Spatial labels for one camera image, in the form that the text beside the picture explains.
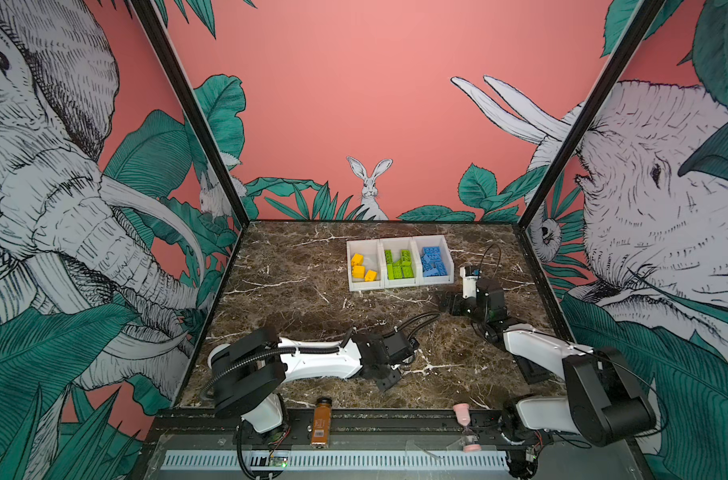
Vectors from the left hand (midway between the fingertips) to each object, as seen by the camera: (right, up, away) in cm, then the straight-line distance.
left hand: (393, 369), depth 81 cm
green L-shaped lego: (0, +30, +24) cm, 38 cm away
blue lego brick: (+16, +32, +28) cm, 46 cm away
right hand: (+17, +22, +8) cm, 29 cm away
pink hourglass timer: (+18, -14, -9) cm, 25 cm away
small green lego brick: (+3, +25, +22) cm, 34 cm away
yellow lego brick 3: (-7, +24, +20) cm, 32 cm away
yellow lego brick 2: (-11, +26, +20) cm, 34 cm away
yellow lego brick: (-11, +30, +24) cm, 40 cm away
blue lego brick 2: (+14, +27, +22) cm, 38 cm away
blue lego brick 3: (+19, +27, +23) cm, 40 cm away
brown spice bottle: (-18, -9, -10) cm, 23 cm away
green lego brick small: (+6, +26, +23) cm, 35 cm away
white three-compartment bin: (+9, +30, +19) cm, 36 cm away
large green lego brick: (+6, +31, +24) cm, 39 cm away
